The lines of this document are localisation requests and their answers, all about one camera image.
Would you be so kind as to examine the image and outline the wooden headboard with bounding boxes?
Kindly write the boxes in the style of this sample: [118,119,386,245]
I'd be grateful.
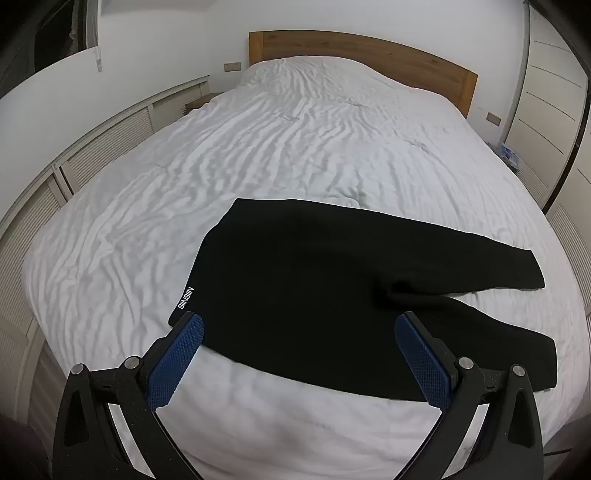
[248,30,478,118]

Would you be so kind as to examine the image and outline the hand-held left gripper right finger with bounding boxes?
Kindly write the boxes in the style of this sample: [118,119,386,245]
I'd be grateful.
[394,311,546,480]

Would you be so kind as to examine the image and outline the white slatted panel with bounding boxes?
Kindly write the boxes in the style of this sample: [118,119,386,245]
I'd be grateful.
[547,203,591,319]

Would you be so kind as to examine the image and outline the black pants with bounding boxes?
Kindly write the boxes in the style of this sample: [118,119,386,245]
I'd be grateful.
[168,198,557,398]

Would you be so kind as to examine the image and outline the white bed duvet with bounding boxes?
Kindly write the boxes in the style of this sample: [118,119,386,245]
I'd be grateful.
[23,55,589,480]

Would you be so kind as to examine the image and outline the white slatted cabinet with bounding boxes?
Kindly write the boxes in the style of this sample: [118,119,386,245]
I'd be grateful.
[0,76,211,462]

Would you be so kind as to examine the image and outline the small wooden bedside shelf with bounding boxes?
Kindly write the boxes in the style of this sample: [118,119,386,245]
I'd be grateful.
[185,92,222,110]

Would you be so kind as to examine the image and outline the dark window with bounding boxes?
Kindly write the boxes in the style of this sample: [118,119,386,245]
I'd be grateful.
[0,0,102,100]

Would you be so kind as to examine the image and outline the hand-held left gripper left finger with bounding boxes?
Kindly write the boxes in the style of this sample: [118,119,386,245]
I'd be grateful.
[52,311,206,480]

